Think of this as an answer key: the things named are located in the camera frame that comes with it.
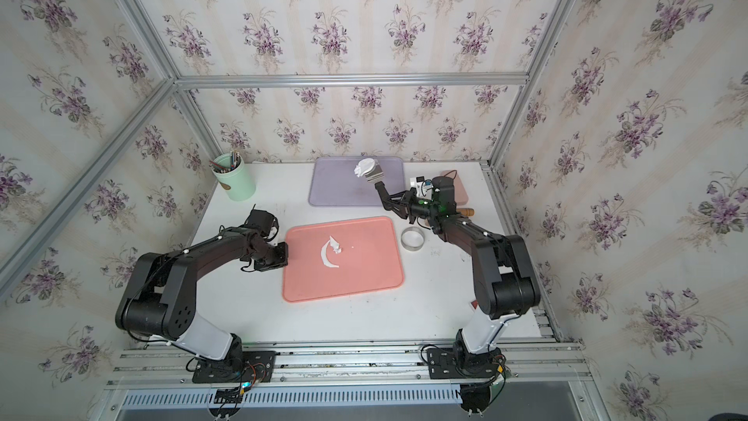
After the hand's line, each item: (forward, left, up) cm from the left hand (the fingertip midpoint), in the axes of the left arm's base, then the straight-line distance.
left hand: (289, 262), depth 92 cm
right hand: (+10, -31, +18) cm, 37 cm away
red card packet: (-14, -56, +2) cm, 58 cm away
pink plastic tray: (+1, -17, 0) cm, 17 cm away
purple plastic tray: (+36, -11, -1) cm, 38 cm away
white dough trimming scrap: (+6, -14, 0) cm, 15 cm away
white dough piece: (+31, -24, +12) cm, 41 cm away
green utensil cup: (+26, +22, +13) cm, 37 cm away
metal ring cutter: (+8, -40, 0) cm, 41 cm away
